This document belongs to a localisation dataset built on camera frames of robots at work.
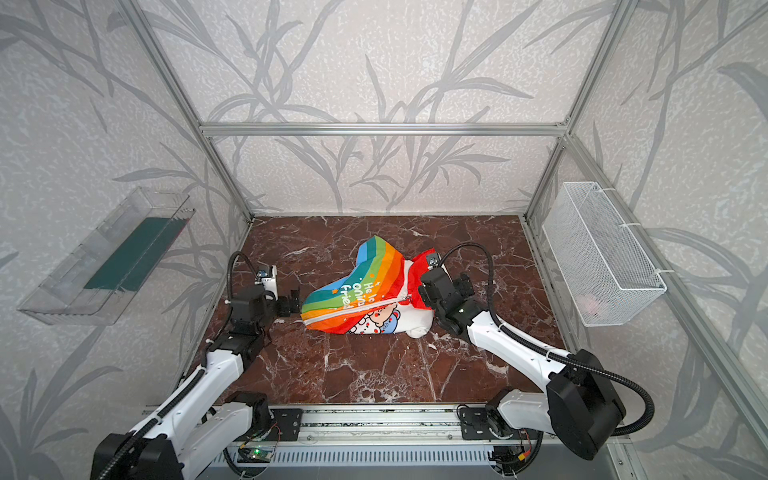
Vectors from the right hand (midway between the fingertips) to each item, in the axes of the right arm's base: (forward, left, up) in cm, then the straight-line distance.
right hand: (447, 270), depth 86 cm
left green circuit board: (-43, +47, -15) cm, 65 cm away
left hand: (-2, +46, 0) cm, 46 cm away
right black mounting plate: (-37, -5, -14) cm, 40 cm away
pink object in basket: (-14, -34, +6) cm, 37 cm away
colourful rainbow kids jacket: (-3, +19, -10) cm, 22 cm away
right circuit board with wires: (-43, -13, -17) cm, 49 cm away
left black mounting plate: (-37, +42, -14) cm, 58 cm away
